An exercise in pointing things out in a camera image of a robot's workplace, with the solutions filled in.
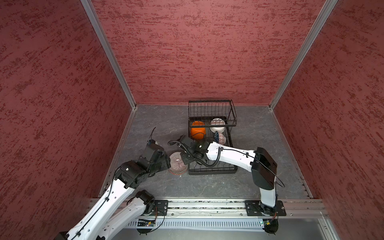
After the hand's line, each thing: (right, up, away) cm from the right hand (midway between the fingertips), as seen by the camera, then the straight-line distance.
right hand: (186, 160), depth 83 cm
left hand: (-10, +1, -10) cm, 14 cm away
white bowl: (+22, +22, +27) cm, 41 cm away
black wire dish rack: (+16, +22, +22) cm, 35 cm away
